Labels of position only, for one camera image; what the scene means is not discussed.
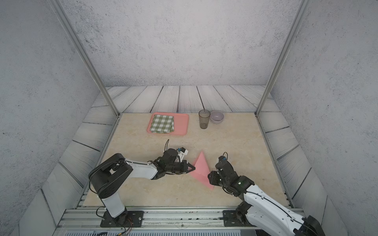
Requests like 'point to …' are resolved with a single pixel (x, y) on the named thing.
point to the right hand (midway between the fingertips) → (211, 176)
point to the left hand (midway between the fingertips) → (197, 170)
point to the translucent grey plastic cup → (204, 115)
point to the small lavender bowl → (216, 117)
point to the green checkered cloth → (163, 124)
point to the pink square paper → (202, 172)
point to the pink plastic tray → (181, 121)
